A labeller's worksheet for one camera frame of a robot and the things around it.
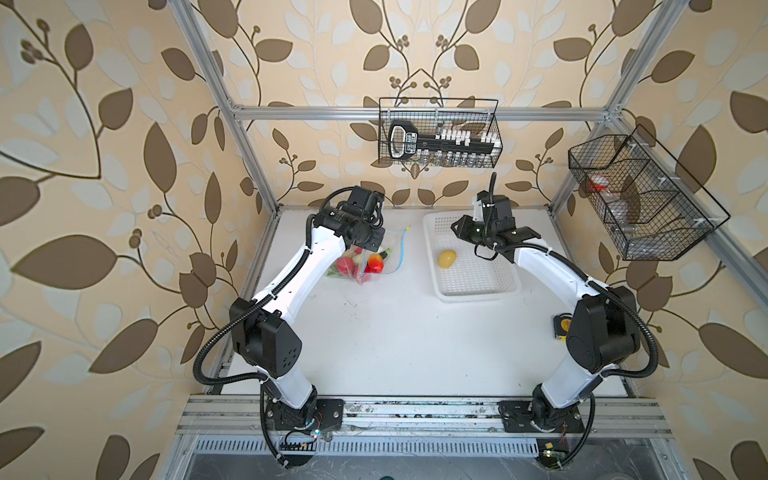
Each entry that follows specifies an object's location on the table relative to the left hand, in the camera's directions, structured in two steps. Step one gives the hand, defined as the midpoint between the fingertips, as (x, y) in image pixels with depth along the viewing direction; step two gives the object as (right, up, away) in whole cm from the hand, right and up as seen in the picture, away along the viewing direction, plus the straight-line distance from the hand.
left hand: (373, 232), depth 81 cm
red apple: (-9, -10, +10) cm, 17 cm away
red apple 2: (-3, -11, +11) cm, 16 cm away
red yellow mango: (-1, -10, +11) cm, 14 cm away
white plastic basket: (+32, -15, +20) cm, 41 cm away
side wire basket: (+69, +6, -8) cm, 70 cm away
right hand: (+24, +2, +7) cm, 25 cm away
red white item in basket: (+62, +13, -1) cm, 63 cm away
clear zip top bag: (-4, -9, +6) cm, 12 cm away
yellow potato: (+23, -8, +15) cm, 28 cm away
